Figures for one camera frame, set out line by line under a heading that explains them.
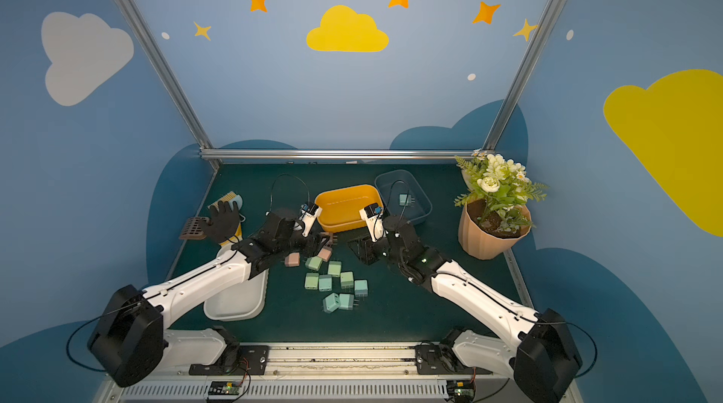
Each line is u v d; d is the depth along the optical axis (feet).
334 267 2.98
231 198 3.57
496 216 2.83
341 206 3.49
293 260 2.93
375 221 2.17
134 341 1.34
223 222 3.25
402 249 1.92
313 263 2.98
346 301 2.70
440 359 2.17
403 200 3.53
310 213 2.41
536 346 1.30
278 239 2.10
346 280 2.90
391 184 3.73
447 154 4.57
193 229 3.29
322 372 2.40
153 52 2.78
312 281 2.84
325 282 2.85
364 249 2.18
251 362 2.42
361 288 2.82
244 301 2.68
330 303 2.66
